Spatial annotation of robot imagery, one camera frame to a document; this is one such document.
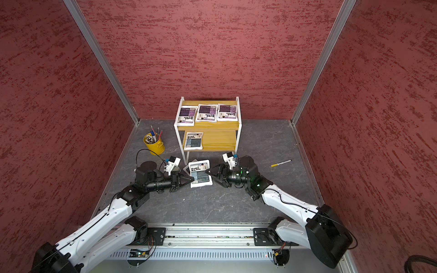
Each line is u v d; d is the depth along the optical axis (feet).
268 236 2.12
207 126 2.40
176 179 2.18
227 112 2.51
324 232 1.34
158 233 2.47
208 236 2.50
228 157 2.40
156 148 3.20
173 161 2.34
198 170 2.44
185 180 2.34
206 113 2.50
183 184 2.24
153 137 3.22
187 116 2.48
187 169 3.11
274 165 3.21
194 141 2.87
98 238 1.54
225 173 2.18
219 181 2.38
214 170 2.21
